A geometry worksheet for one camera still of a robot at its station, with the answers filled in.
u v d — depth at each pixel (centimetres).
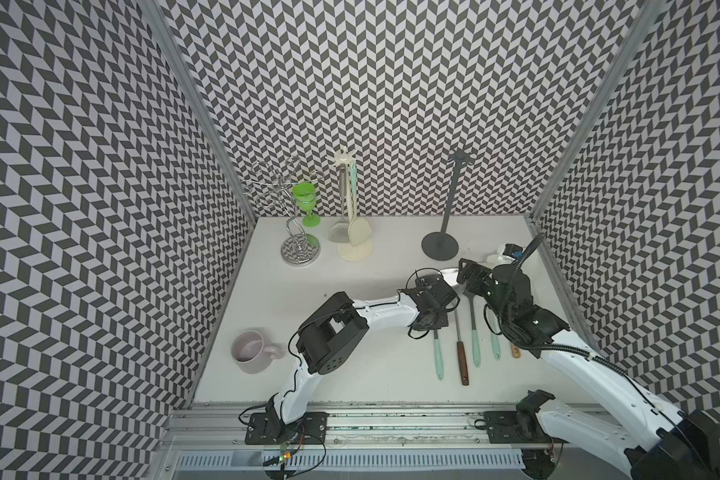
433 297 72
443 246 108
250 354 82
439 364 81
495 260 67
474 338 87
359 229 102
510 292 55
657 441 38
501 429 72
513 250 65
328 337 50
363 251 104
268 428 69
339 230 100
